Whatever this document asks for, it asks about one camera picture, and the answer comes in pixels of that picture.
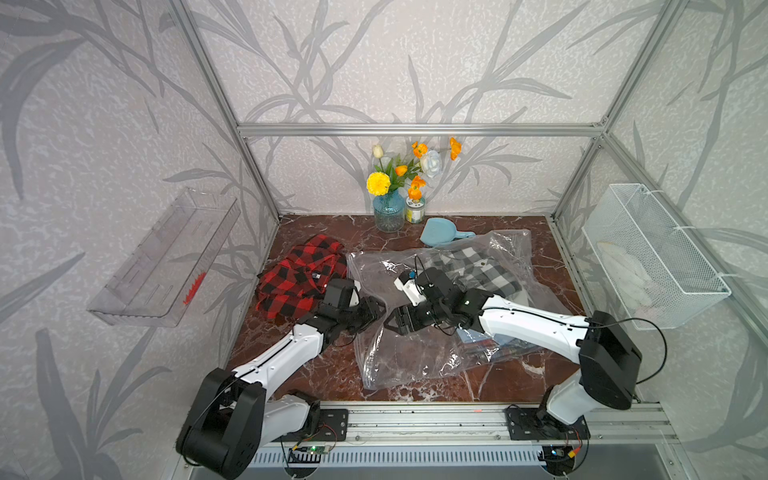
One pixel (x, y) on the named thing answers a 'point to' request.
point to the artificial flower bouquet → (412, 172)
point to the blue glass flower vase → (389, 212)
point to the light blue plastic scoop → (439, 230)
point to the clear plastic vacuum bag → (427, 356)
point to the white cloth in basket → (633, 285)
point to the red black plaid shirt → (290, 288)
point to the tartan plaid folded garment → (496, 345)
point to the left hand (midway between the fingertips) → (385, 312)
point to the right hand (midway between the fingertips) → (392, 321)
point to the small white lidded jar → (415, 210)
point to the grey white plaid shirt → (475, 267)
